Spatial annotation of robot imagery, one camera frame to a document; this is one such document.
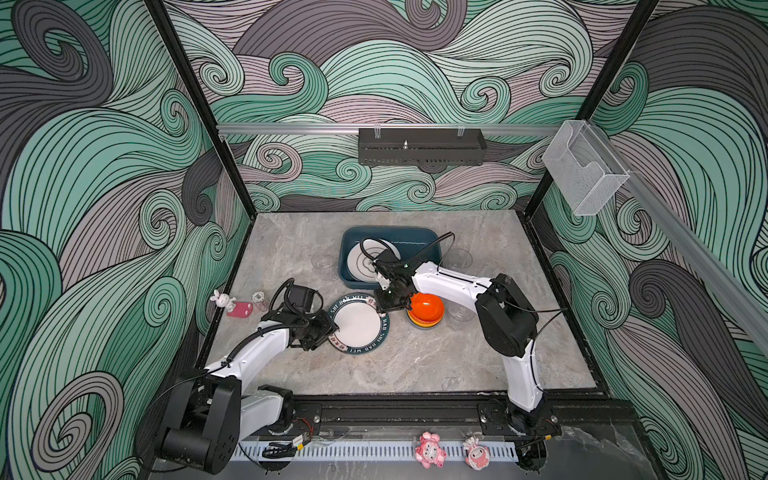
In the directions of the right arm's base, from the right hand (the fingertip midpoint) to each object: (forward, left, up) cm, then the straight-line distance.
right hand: (380, 309), depth 90 cm
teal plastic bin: (+27, -15, -3) cm, 31 cm away
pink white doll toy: (-36, -22, +1) cm, 43 cm away
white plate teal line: (+7, +5, +19) cm, 21 cm away
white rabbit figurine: (0, +47, +4) cm, 47 cm away
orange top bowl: (0, -14, +2) cm, 14 cm away
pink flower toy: (-35, -11, +2) cm, 37 cm away
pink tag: (-1, +43, 0) cm, 43 cm away
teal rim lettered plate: (-5, +5, -4) cm, 8 cm away
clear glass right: (+19, -28, -1) cm, 34 cm away
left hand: (-6, +13, 0) cm, 14 cm away
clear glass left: (+17, +19, 0) cm, 25 cm away
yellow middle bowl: (-5, -13, +1) cm, 14 cm away
